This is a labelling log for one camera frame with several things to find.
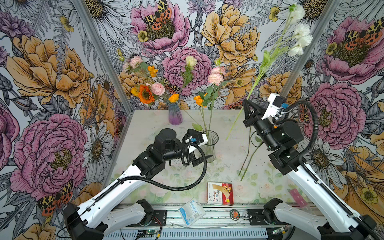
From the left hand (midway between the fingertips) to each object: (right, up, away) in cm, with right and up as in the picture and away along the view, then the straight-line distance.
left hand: (205, 146), depth 65 cm
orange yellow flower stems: (+4, +20, +62) cm, 65 cm away
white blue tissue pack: (-6, -34, +11) cm, 37 cm away
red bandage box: (+9, -26, +14) cm, 31 cm away
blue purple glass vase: (-19, +16, +43) cm, 50 cm away
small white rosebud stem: (+30, -13, +30) cm, 44 cm away
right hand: (+14, +17, -6) cm, 23 cm away
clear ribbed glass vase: (+3, -3, +14) cm, 15 cm away
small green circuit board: (-25, -40, +6) cm, 48 cm away
